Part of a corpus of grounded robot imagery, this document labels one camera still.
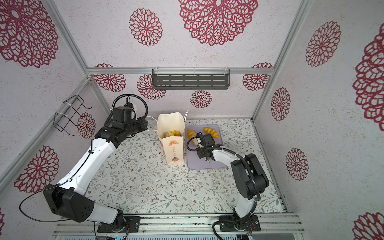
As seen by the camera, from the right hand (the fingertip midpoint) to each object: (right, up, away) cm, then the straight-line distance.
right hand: (201, 147), depth 96 cm
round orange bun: (-17, +9, +2) cm, 19 cm away
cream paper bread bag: (-17, +1, -13) cm, 21 cm away
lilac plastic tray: (-5, -9, -1) cm, 11 cm away
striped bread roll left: (-7, +9, +8) cm, 13 cm away
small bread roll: (-21, +9, -4) cm, 23 cm away
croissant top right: (+9, +9, +13) cm, 18 cm away
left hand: (-30, +14, -17) cm, 37 cm away
